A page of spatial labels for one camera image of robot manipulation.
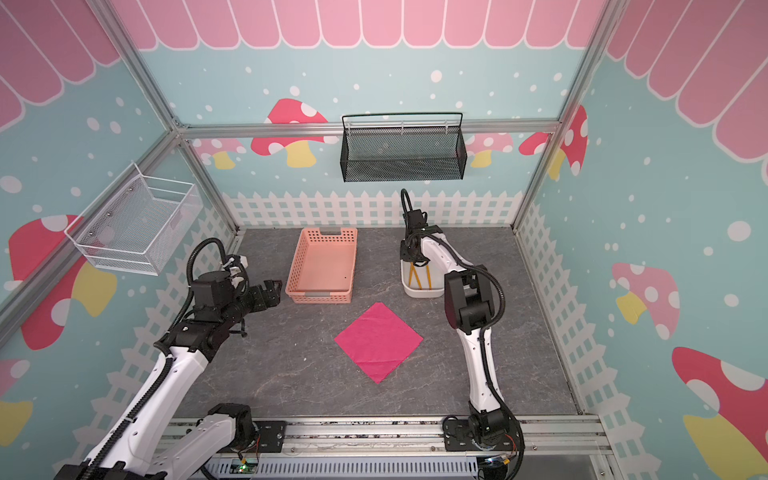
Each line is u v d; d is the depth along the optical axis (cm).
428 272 106
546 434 76
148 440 43
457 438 74
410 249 92
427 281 105
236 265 67
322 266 109
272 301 71
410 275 106
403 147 95
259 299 70
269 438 74
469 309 61
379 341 90
